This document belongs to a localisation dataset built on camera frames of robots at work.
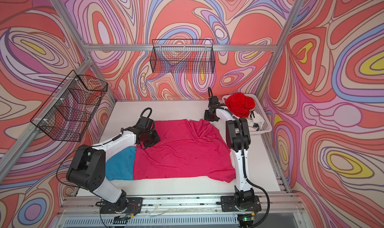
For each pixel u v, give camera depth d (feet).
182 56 3.21
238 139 2.02
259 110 3.39
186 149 3.08
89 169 1.47
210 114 3.12
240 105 3.53
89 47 2.88
